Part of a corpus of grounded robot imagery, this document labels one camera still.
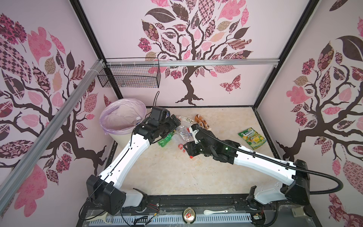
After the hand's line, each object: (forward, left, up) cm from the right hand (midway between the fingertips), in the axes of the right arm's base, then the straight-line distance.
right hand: (186, 143), depth 72 cm
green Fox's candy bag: (+15, -48, -20) cm, 54 cm away
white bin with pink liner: (+22, +44, -4) cm, 49 cm away
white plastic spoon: (-28, -11, -22) cm, 37 cm away
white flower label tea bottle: (+30, 0, -16) cm, 34 cm away
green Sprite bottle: (+12, +16, -19) cm, 28 cm away
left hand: (+9, +5, +3) cm, 11 cm away
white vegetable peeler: (-30, +43, -20) cm, 56 cm away
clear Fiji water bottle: (+5, 0, +2) cm, 5 cm away
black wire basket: (+50, +38, +12) cm, 64 cm away
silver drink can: (-30, -1, -11) cm, 32 cm away
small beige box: (-29, -54, -17) cm, 64 cm away
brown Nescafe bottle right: (+29, -12, -19) cm, 37 cm away
